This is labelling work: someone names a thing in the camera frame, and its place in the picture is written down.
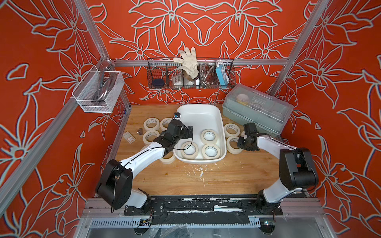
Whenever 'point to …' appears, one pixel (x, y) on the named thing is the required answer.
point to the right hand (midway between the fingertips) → (238, 143)
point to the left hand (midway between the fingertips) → (186, 126)
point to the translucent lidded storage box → (246, 104)
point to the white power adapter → (177, 80)
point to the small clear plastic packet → (129, 137)
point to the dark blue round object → (158, 82)
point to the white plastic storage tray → (203, 117)
